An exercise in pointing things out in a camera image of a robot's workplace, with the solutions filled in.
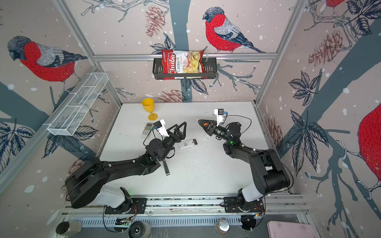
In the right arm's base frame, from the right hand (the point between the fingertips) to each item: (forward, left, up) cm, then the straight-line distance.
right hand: (196, 125), depth 78 cm
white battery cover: (-7, -6, 0) cm, 9 cm away
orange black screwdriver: (+1, -4, +1) cm, 4 cm away
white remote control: (0, +7, -21) cm, 22 cm away
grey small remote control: (+12, +36, -20) cm, 43 cm away
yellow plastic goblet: (+22, +35, -7) cm, 42 cm away
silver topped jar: (-42, -12, -12) cm, 45 cm away
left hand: (-3, +7, +4) cm, 9 cm away
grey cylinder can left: (-46, +53, -13) cm, 71 cm away
